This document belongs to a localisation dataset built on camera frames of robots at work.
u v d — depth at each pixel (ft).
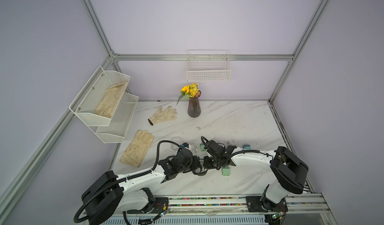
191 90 3.05
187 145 2.60
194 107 3.43
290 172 1.47
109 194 1.34
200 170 2.62
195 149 3.05
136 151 3.04
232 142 3.16
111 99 2.62
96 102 2.55
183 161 2.06
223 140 3.22
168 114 3.67
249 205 2.41
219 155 2.19
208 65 3.11
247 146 3.07
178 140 3.14
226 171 2.74
